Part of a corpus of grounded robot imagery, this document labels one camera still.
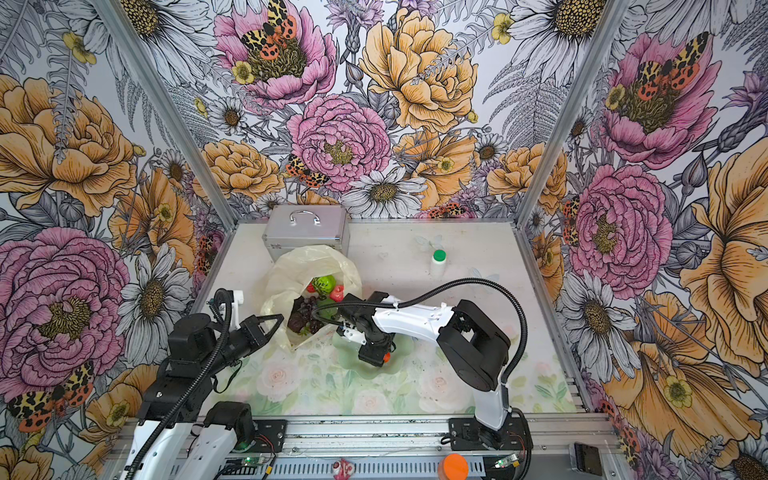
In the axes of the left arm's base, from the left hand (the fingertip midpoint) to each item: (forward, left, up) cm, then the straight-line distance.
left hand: (284, 327), depth 71 cm
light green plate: (0, -13, -18) cm, 22 cm away
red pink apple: (+19, -9, -15) cm, 26 cm away
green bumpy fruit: (+19, -5, -11) cm, 22 cm away
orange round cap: (-27, -37, -9) cm, 47 cm away
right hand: (-1, -23, -17) cm, 29 cm away
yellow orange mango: (-4, -24, -9) cm, 26 cm away
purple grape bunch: (+11, 0, -15) cm, 18 cm away
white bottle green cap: (+28, -41, -12) cm, 51 cm away
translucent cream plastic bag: (+19, +3, -5) cm, 20 cm away
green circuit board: (-25, -52, -20) cm, 61 cm away
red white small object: (-26, -14, -15) cm, 33 cm away
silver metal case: (+39, +5, -6) cm, 40 cm away
